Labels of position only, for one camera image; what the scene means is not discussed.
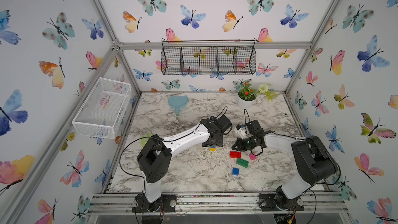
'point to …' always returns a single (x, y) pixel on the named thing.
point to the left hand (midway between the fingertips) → (218, 141)
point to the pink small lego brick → (252, 156)
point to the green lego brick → (243, 163)
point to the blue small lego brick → (236, 171)
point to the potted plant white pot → (246, 96)
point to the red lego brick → (235, 154)
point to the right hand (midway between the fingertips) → (234, 146)
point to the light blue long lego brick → (212, 146)
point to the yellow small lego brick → (212, 149)
